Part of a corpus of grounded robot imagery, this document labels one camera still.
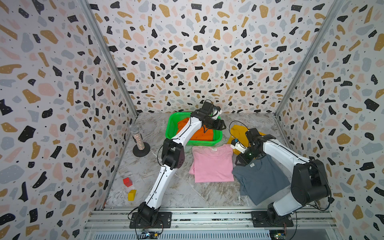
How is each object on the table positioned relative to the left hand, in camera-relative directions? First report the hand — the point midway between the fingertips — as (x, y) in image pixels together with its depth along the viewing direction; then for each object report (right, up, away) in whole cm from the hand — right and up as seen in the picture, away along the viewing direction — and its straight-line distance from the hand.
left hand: (224, 125), depth 96 cm
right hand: (+8, -21, -8) cm, 23 cm away
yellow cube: (-53, -37, -16) cm, 66 cm away
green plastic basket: (-36, -1, +10) cm, 37 cm away
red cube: (-56, -32, -12) cm, 66 cm away
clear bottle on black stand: (-52, -15, -3) cm, 54 cm away
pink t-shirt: (-8, -23, -4) cm, 25 cm away
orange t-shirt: (-15, -7, +10) cm, 20 cm away
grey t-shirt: (+20, -31, -9) cm, 38 cm away
